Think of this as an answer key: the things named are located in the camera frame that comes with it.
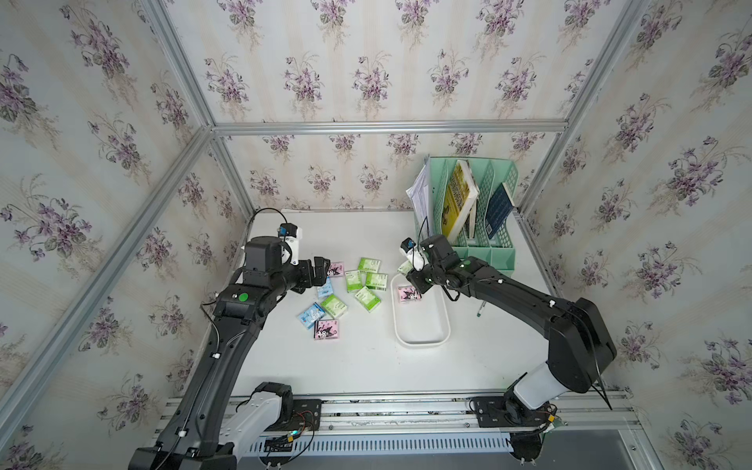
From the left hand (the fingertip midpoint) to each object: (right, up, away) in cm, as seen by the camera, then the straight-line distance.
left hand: (317, 262), depth 72 cm
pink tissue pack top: (+1, -5, +26) cm, 27 cm away
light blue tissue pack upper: (-1, -11, +21) cm, 24 cm away
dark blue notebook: (+59, +16, +32) cm, 70 cm away
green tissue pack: (+7, -8, +24) cm, 26 cm away
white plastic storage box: (+28, -19, +16) cm, 38 cm away
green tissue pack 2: (+12, -14, +20) cm, 27 cm away
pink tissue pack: (0, -21, +14) cm, 25 cm away
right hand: (+26, -4, +15) cm, 30 cm away
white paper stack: (+28, +20, +14) cm, 37 cm away
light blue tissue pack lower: (-5, -18, +16) cm, 24 cm away
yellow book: (+43, +19, +24) cm, 52 cm away
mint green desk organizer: (+57, +1, +26) cm, 62 cm away
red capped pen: (+37, -7, -14) cm, 40 cm away
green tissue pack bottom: (+24, -3, +13) cm, 27 cm away
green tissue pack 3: (+2, -15, +18) cm, 24 cm away
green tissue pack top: (+12, -3, +29) cm, 32 cm away
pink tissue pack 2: (+25, -12, +20) cm, 34 cm away
